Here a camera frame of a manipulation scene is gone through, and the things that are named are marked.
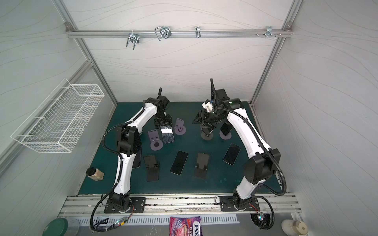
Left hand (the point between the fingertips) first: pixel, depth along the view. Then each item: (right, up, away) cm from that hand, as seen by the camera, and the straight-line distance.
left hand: (167, 126), depth 97 cm
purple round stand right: (+42, -7, +2) cm, 42 cm away
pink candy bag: (+14, -43, -31) cm, 55 cm away
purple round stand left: (-7, -12, -1) cm, 14 cm away
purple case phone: (0, -4, -1) cm, 4 cm away
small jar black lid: (-34, -24, -20) cm, 46 cm away
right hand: (+19, +3, -21) cm, 29 cm away
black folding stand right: (+22, -21, -16) cm, 35 cm away
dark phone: (+40, -2, +4) cm, 41 cm away
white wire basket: (-47, +3, -28) cm, 55 cm away
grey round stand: (+26, -8, +5) cm, 28 cm away
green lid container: (-39, -39, -37) cm, 66 cm away
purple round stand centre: (+8, -2, +2) cm, 9 cm away
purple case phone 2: (-8, -13, -31) cm, 35 cm away
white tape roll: (+61, -40, -35) cm, 81 cm away
